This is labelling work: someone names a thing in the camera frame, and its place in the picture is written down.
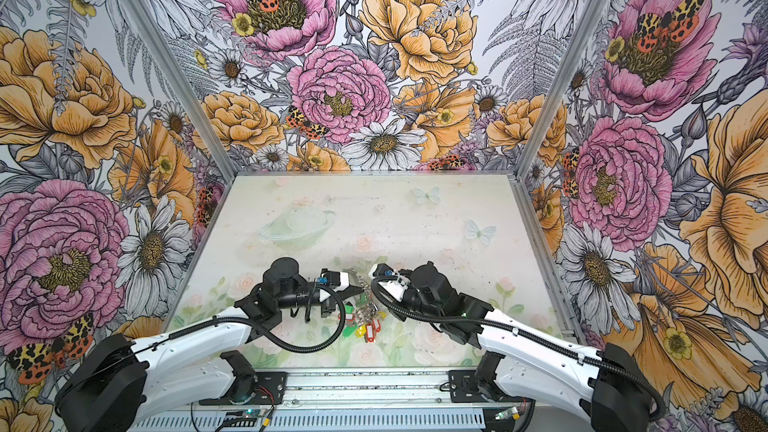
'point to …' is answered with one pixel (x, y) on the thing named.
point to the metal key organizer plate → (358, 280)
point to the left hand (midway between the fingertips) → (360, 293)
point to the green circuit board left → (249, 413)
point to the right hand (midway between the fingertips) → (382, 292)
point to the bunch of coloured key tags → (363, 319)
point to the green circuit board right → (508, 413)
